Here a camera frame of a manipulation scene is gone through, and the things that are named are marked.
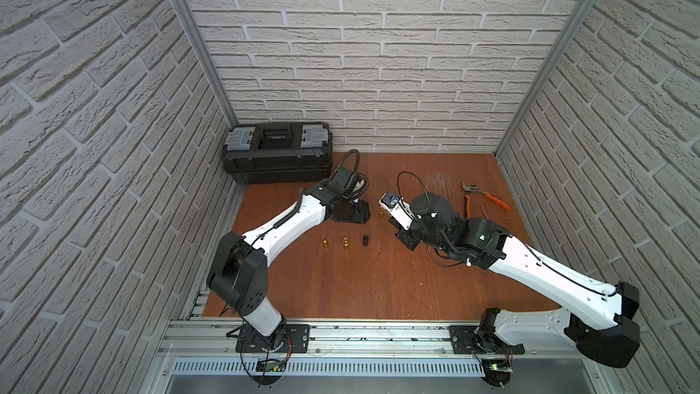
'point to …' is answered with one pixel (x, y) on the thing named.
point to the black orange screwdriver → (485, 214)
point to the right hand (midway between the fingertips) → (399, 215)
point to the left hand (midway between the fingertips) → (369, 212)
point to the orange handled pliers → (475, 189)
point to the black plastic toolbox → (279, 153)
